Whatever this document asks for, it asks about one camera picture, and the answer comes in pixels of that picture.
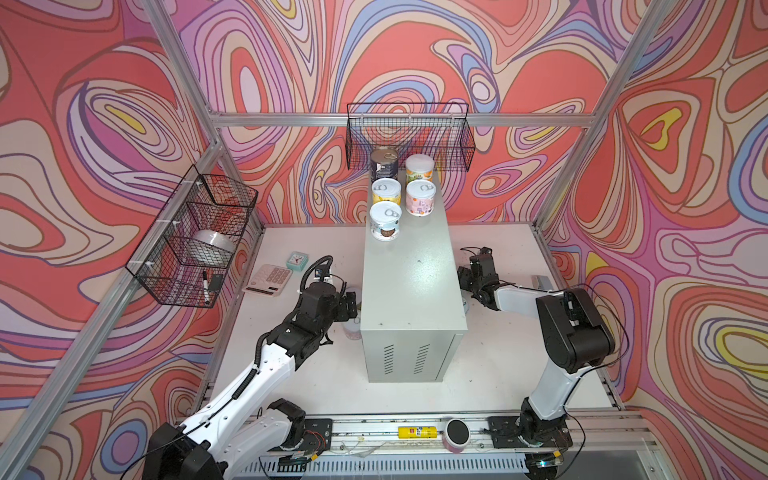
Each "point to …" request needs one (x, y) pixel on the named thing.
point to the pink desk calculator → (269, 280)
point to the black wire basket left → (186, 249)
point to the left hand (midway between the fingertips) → (345, 292)
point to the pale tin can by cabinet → (352, 328)
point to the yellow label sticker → (417, 432)
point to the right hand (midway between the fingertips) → (469, 280)
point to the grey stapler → (541, 282)
